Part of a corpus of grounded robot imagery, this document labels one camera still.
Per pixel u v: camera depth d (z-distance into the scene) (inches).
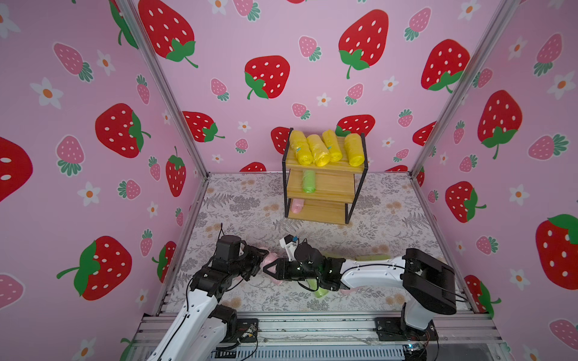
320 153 29.1
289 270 26.9
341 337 28.8
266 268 28.9
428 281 17.8
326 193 35.5
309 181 35.5
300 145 30.1
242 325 29.5
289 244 28.8
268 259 29.2
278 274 27.0
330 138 31.9
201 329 23.2
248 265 26.9
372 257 35.0
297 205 39.8
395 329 28.6
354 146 31.0
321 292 31.5
